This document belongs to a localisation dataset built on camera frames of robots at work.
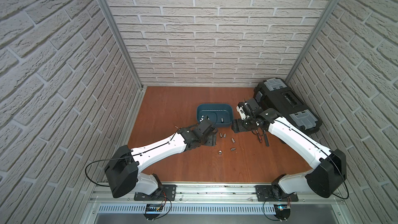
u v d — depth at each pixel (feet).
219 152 2.80
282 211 2.31
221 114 3.45
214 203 2.43
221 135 3.04
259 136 3.02
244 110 2.15
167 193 2.44
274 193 2.14
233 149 2.86
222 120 3.28
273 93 3.12
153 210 2.35
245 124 2.22
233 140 3.01
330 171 1.31
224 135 3.07
